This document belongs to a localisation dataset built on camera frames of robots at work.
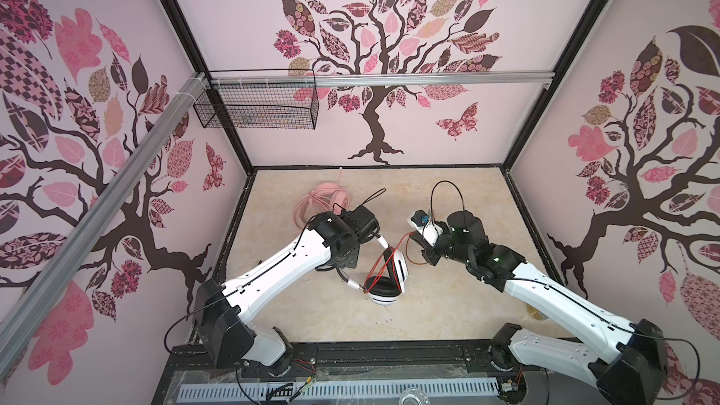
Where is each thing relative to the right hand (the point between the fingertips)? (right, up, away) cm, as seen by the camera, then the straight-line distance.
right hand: (413, 229), depth 76 cm
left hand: (-21, -8, -1) cm, 23 cm away
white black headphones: (-7, -15, -5) cm, 17 cm away
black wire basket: (-48, +43, +18) cm, 67 cm away
